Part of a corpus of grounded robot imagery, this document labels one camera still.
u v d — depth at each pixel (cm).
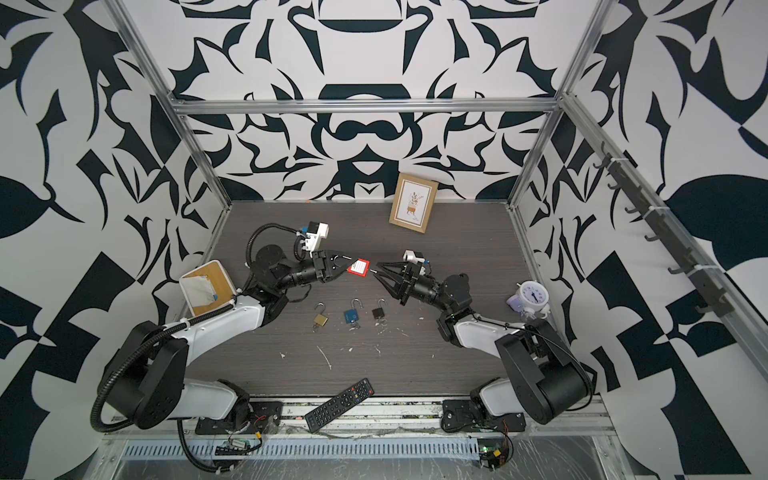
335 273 69
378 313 92
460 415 74
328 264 68
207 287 92
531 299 92
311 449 71
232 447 69
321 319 90
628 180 65
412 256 78
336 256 72
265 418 73
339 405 75
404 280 68
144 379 42
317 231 71
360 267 71
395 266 72
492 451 71
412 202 109
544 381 43
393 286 72
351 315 91
